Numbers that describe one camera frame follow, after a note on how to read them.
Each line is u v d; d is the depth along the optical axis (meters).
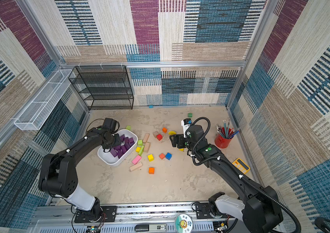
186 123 0.70
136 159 0.92
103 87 1.10
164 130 1.04
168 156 0.92
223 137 0.92
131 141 0.99
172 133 1.03
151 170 0.87
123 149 0.94
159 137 1.02
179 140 0.70
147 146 0.96
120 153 0.93
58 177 0.45
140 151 0.94
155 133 1.02
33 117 0.70
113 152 0.94
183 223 0.64
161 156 0.93
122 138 1.02
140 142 0.96
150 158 0.90
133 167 0.89
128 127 1.08
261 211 0.39
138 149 0.95
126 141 0.99
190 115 1.15
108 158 0.93
